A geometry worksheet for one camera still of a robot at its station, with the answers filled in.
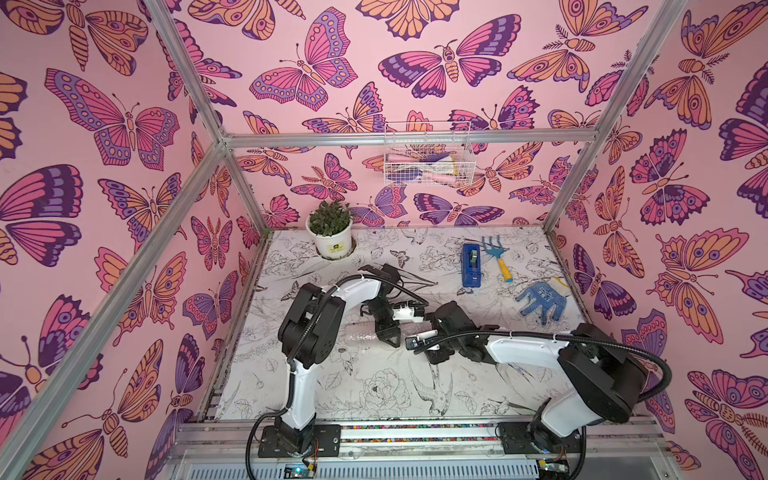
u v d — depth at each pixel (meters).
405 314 0.83
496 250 1.14
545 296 1.00
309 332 0.52
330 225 0.98
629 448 0.72
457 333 0.62
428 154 0.95
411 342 0.76
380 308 0.80
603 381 0.44
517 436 0.75
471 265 1.03
